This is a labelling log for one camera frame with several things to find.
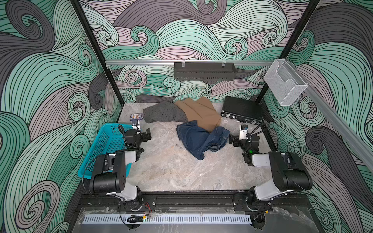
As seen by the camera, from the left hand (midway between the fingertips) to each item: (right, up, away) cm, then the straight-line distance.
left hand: (141, 127), depth 93 cm
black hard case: (+78, +13, +29) cm, 85 cm away
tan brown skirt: (+42, +11, +21) cm, 49 cm away
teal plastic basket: (-23, -8, +4) cm, 24 cm away
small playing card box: (-8, +7, +18) cm, 21 cm away
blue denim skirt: (+36, -8, -2) cm, 37 cm away
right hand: (+62, -3, +1) cm, 62 cm away
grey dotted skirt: (+12, +12, +17) cm, 24 cm away
